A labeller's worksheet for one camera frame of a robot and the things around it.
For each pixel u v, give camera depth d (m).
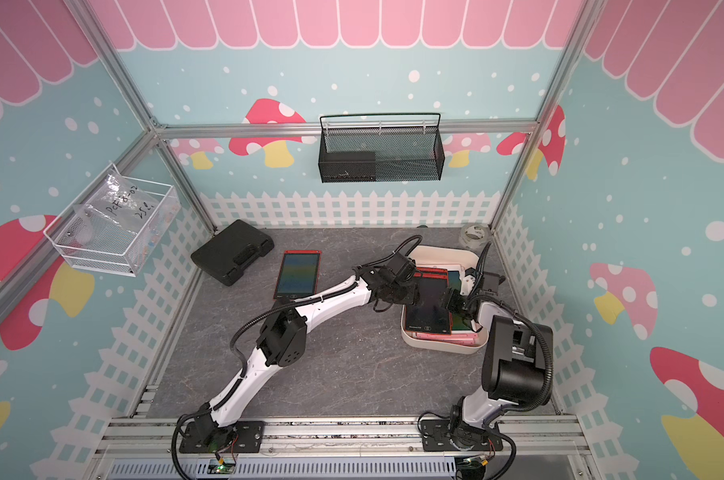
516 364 0.47
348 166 0.87
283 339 0.59
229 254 1.08
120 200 0.72
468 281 0.87
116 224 0.71
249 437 0.74
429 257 1.00
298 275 1.06
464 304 0.84
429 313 1.00
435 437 0.74
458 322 0.92
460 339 0.89
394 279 0.75
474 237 1.15
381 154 0.89
